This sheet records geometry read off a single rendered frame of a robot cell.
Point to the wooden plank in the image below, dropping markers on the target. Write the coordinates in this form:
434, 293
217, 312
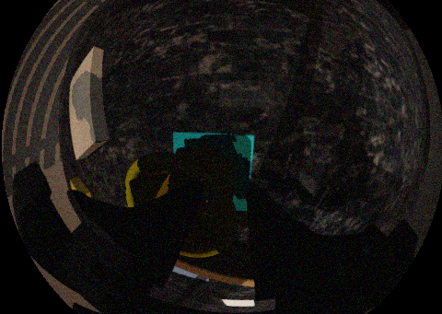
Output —
232, 266

